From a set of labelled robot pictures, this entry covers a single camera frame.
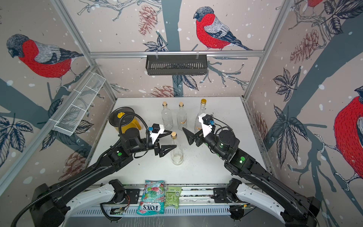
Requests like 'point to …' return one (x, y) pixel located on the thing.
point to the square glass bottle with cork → (166, 116)
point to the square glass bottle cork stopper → (181, 117)
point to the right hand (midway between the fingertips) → (192, 121)
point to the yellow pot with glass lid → (129, 121)
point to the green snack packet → (172, 194)
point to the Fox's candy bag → (152, 200)
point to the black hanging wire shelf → (176, 64)
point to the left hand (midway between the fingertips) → (174, 137)
